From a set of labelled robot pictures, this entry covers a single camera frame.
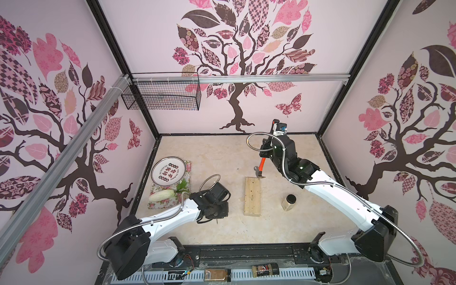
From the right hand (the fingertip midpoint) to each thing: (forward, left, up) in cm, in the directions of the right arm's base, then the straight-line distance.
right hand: (265, 138), depth 74 cm
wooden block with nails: (-13, +4, -30) cm, 33 cm away
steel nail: (-24, +22, -32) cm, 46 cm away
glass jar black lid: (-19, -12, -24) cm, 33 cm away
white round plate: (+5, +52, -31) cm, 60 cm away
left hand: (-23, +18, -29) cm, 41 cm away
